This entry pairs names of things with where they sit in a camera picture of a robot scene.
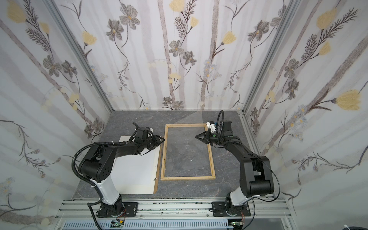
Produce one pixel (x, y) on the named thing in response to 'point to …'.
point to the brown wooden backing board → (158, 169)
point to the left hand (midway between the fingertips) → (161, 136)
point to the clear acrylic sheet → (185, 156)
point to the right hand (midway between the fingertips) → (194, 134)
